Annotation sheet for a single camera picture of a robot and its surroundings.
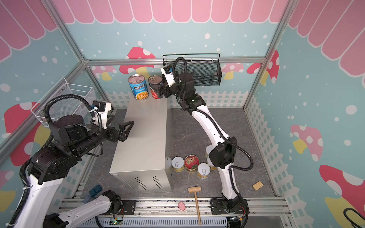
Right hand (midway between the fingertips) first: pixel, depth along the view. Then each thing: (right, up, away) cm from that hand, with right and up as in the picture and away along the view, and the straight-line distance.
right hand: (157, 80), depth 72 cm
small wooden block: (+56, -58, +9) cm, 81 cm away
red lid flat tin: (+18, -46, +15) cm, 52 cm away
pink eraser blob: (+12, -65, +3) cm, 67 cm away
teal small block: (-36, -59, +8) cm, 70 cm away
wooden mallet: (+19, -59, +8) cm, 63 cm away
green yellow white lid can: (+29, -39, +19) cm, 52 cm away
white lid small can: (+30, -48, +11) cm, 57 cm away
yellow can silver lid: (+24, -49, +10) cm, 56 cm away
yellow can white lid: (+9, -46, +12) cm, 48 cm away
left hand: (-11, -22, -14) cm, 28 cm away
